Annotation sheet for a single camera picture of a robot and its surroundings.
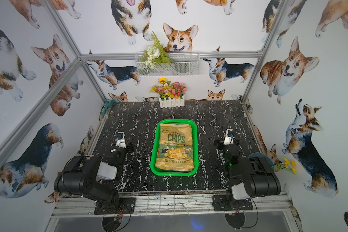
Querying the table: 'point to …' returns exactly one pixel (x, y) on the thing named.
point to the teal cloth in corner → (108, 103)
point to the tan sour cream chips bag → (175, 150)
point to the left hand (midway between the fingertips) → (125, 134)
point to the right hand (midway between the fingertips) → (229, 131)
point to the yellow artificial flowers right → (285, 164)
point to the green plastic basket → (158, 172)
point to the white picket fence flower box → (169, 102)
